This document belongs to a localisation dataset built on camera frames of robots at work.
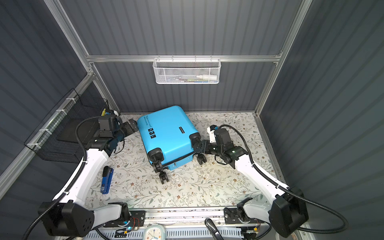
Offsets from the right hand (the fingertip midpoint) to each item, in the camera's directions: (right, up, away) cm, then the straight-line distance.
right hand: (202, 146), depth 80 cm
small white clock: (-23, -38, -12) cm, 46 cm away
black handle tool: (+4, -36, -13) cm, 39 cm away
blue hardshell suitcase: (-18, +5, -1) cm, 18 cm away
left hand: (-39, +11, -1) cm, 40 cm away
